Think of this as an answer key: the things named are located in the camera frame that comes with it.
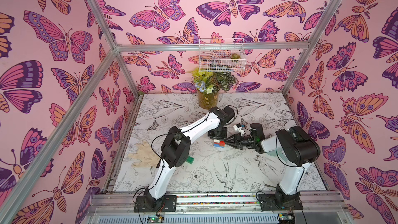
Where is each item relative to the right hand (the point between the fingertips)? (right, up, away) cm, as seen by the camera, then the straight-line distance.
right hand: (226, 142), depth 90 cm
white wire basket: (-2, +52, +5) cm, 53 cm away
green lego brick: (-21, -10, -2) cm, 23 cm away
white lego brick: (-6, +1, -3) cm, 7 cm away
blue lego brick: (-5, -2, +2) cm, 6 cm away
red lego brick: (-3, -1, -1) cm, 3 cm away
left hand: (-3, +1, -1) cm, 3 cm away
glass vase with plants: (-10, +35, +9) cm, 37 cm away
